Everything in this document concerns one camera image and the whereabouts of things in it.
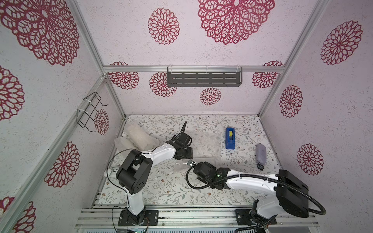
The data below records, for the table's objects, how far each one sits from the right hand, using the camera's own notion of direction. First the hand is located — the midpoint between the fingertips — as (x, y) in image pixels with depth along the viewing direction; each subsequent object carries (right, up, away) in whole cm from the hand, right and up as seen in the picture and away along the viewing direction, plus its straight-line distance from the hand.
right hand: (201, 166), depth 84 cm
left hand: (-6, +5, +9) cm, 12 cm away
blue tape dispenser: (+22, +15, +17) cm, 32 cm away
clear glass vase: (-12, -1, +10) cm, 15 cm away
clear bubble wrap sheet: (+6, +10, +19) cm, 22 cm away
